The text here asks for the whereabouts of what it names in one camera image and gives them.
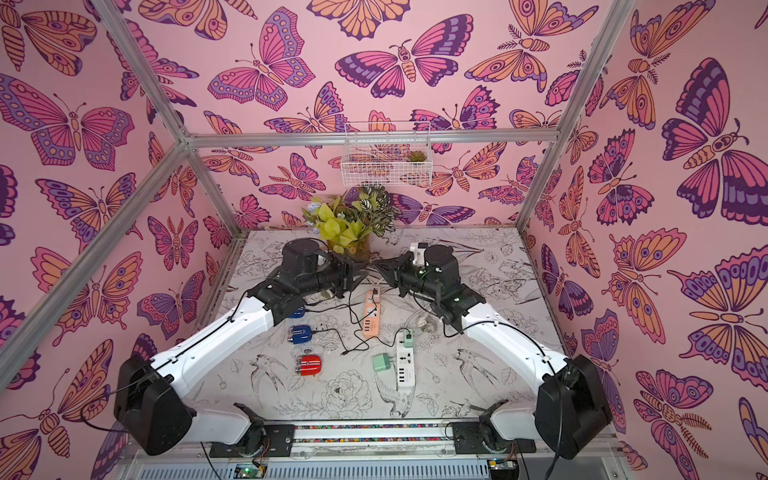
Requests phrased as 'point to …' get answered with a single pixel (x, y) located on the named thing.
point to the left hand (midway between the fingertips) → (376, 262)
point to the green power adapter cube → (408, 342)
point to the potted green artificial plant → (348, 221)
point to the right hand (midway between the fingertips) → (374, 259)
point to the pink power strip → (371, 316)
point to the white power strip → (405, 359)
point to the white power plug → (422, 324)
